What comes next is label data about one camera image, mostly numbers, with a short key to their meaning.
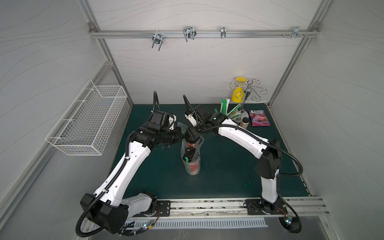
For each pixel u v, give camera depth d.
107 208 0.36
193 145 0.84
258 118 1.08
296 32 0.76
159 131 0.53
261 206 0.66
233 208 0.75
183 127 0.84
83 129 0.67
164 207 0.74
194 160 0.73
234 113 0.95
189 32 0.77
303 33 0.77
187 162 0.70
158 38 0.80
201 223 0.70
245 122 0.99
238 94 1.11
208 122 0.58
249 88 0.91
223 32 0.78
